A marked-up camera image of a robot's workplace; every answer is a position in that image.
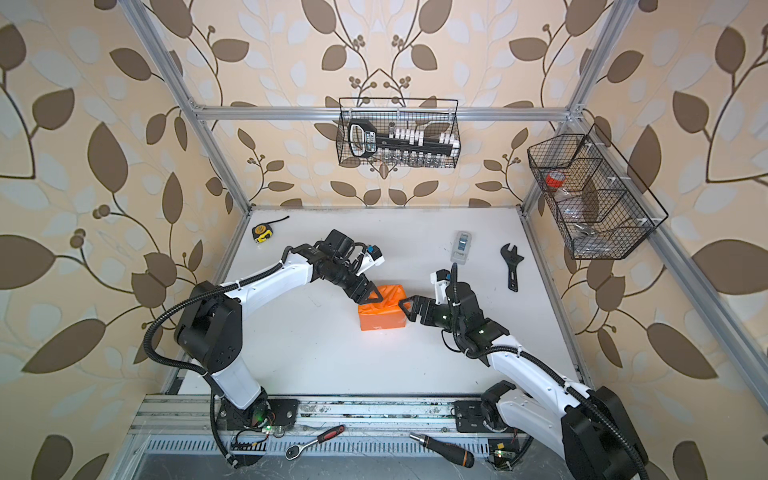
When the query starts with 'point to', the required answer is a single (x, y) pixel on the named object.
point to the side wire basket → (602, 208)
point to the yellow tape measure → (261, 232)
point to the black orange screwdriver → (446, 450)
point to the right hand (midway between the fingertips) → (410, 306)
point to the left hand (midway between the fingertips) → (371, 288)
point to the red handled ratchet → (293, 451)
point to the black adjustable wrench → (512, 258)
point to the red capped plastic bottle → (555, 181)
